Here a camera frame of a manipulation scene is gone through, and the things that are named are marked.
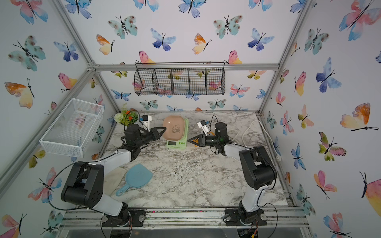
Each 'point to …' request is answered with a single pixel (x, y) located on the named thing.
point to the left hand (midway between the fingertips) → (167, 127)
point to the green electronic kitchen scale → (180, 144)
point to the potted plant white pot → (127, 117)
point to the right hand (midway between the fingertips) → (190, 141)
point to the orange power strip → (213, 134)
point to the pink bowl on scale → (175, 126)
